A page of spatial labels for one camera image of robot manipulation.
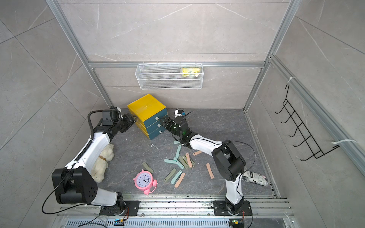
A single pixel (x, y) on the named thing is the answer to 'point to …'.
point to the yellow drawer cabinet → (148, 111)
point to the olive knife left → (148, 167)
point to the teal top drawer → (156, 118)
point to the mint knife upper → (177, 142)
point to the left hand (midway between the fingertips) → (135, 116)
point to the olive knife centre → (185, 165)
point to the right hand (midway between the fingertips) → (161, 120)
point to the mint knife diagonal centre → (179, 163)
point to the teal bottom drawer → (157, 132)
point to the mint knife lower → (178, 174)
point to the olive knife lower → (169, 175)
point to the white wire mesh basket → (170, 76)
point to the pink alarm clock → (144, 181)
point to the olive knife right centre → (185, 159)
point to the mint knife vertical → (178, 151)
